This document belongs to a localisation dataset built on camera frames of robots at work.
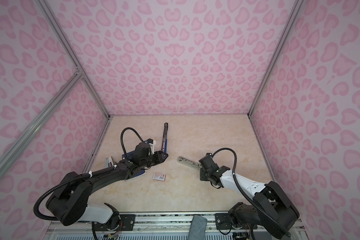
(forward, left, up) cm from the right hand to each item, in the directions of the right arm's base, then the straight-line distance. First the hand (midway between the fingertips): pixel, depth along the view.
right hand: (205, 172), depth 88 cm
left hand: (+6, +22, +9) cm, 25 cm away
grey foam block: (-28, +5, +2) cm, 28 cm away
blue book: (-2, +37, +23) cm, 44 cm away
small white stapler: (+5, +59, +1) cm, 59 cm away
